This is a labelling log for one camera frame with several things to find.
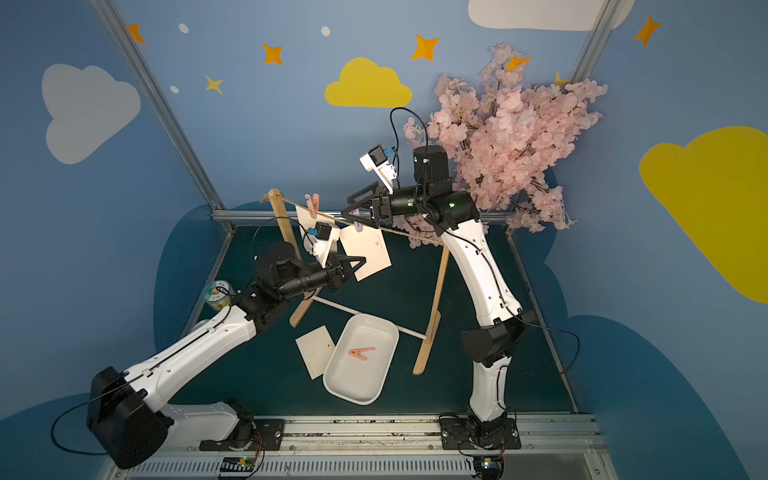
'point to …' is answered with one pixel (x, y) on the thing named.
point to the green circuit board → (237, 464)
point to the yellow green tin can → (218, 294)
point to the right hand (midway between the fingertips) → (352, 206)
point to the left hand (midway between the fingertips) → (365, 255)
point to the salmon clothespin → (357, 352)
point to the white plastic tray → (360, 359)
